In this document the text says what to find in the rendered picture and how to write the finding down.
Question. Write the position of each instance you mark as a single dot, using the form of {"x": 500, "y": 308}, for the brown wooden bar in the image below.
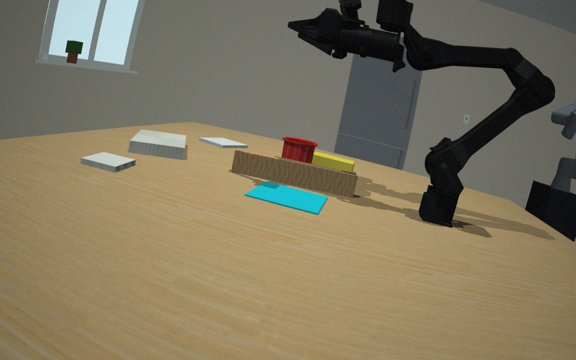
{"x": 293, "y": 172}

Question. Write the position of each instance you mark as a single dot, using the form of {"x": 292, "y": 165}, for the yellow rectangular block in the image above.
{"x": 333, "y": 162}

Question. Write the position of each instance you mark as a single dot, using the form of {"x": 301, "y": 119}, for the dark red cup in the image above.
{"x": 298, "y": 149}

